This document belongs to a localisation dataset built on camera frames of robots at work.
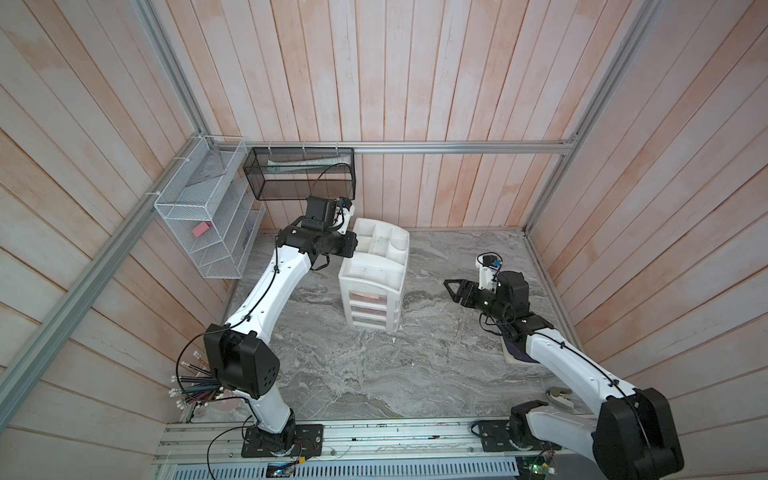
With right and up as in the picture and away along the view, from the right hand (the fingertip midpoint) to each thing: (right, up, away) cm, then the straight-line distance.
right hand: (451, 281), depth 84 cm
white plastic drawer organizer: (-22, +1, -9) cm, 24 cm away
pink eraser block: (-71, +15, -2) cm, 72 cm away
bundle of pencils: (-66, -25, -12) cm, 71 cm away
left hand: (-28, +10, -2) cm, 30 cm away
